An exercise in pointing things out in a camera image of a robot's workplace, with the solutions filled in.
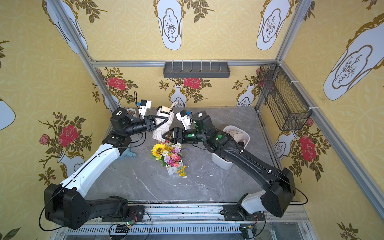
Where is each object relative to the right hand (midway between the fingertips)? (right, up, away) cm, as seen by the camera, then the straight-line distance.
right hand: (171, 133), depth 67 cm
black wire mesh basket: (+57, +11, +6) cm, 59 cm away
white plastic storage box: (+25, -16, +11) cm, 32 cm away
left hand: (-4, +7, +3) cm, 8 cm away
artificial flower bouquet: (-2, -12, +9) cm, 15 cm away
